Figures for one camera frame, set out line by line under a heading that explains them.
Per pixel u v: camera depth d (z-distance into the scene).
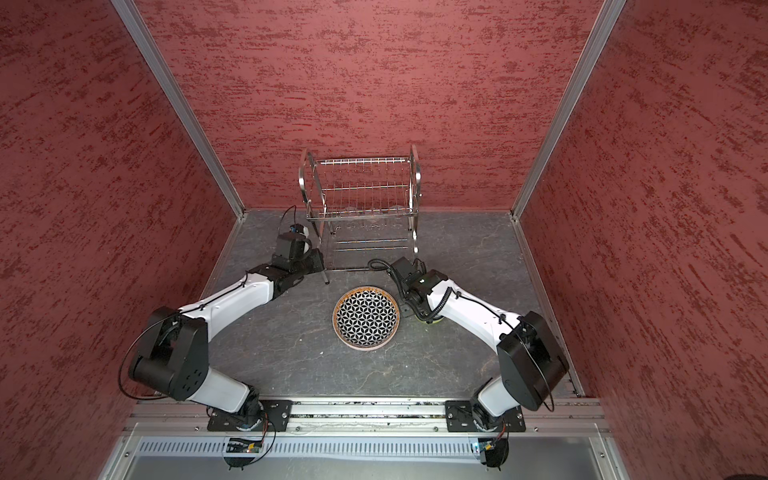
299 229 0.81
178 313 0.47
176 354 0.44
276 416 0.74
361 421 0.74
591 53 0.78
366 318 0.90
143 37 0.74
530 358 0.42
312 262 0.81
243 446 0.72
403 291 0.64
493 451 0.71
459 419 0.74
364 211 1.03
